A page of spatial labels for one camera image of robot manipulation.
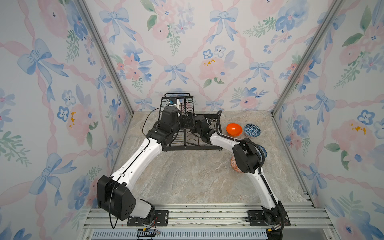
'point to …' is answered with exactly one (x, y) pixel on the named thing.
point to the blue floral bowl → (264, 150)
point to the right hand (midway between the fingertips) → (185, 117)
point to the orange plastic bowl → (234, 129)
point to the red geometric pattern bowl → (234, 165)
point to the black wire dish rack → (189, 138)
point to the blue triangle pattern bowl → (251, 130)
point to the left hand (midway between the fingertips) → (188, 113)
